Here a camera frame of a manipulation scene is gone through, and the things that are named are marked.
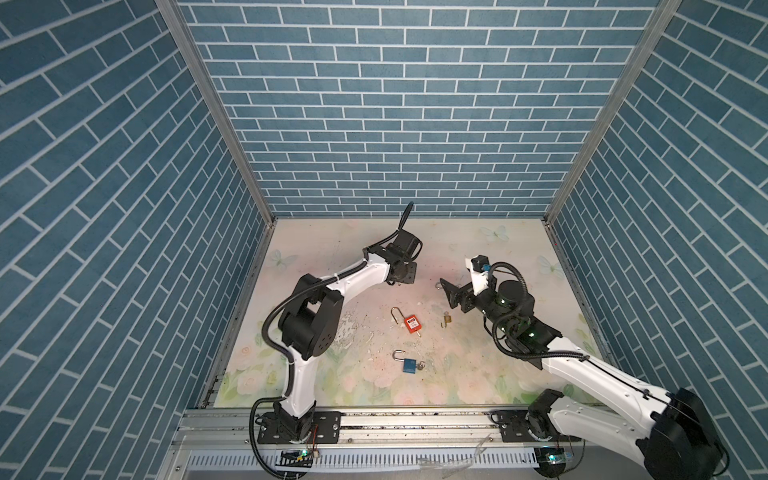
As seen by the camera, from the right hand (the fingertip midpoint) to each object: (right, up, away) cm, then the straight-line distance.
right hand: (453, 269), depth 77 cm
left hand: (-12, -3, +19) cm, 22 cm away
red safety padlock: (-11, -17, +14) cm, 25 cm away
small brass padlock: (+1, -17, +16) cm, 24 cm away
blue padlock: (-11, -28, +7) cm, 31 cm away
